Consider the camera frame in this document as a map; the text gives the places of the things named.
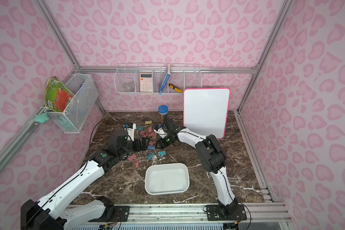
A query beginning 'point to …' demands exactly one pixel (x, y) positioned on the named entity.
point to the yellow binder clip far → (148, 122)
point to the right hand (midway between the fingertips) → (158, 144)
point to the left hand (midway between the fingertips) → (142, 136)
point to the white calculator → (146, 82)
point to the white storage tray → (165, 178)
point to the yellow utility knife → (175, 88)
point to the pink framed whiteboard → (206, 110)
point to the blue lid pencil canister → (163, 110)
